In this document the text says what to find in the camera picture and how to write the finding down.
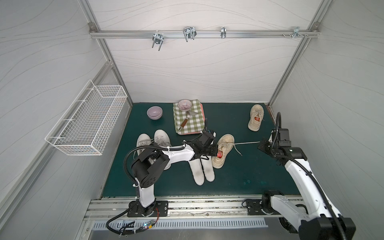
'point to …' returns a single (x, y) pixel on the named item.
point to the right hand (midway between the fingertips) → (263, 143)
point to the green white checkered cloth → (195, 122)
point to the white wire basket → (85, 127)
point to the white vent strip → (181, 223)
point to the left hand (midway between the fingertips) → (219, 150)
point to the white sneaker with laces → (143, 139)
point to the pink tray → (203, 130)
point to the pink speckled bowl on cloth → (184, 104)
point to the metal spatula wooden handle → (189, 113)
